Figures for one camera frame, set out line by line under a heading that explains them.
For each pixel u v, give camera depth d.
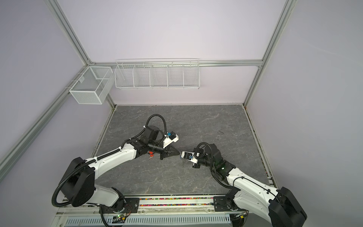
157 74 0.99
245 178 0.52
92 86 1.01
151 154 0.75
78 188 0.42
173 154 0.75
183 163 0.89
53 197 0.38
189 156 0.64
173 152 0.74
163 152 0.71
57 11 0.70
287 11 0.71
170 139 0.70
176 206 0.75
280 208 0.40
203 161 0.67
